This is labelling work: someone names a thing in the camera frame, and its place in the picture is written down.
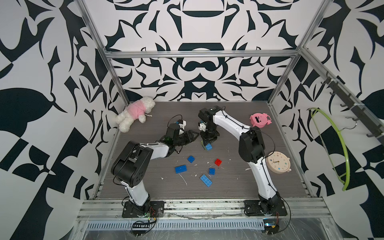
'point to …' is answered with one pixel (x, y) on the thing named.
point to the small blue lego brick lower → (212, 171)
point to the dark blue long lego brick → (181, 168)
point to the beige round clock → (278, 162)
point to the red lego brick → (218, 162)
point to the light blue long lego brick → (206, 180)
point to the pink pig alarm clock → (260, 120)
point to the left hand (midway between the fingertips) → (196, 132)
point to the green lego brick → (168, 139)
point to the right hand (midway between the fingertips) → (206, 141)
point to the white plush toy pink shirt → (137, 110)
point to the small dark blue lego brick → (191, 159)
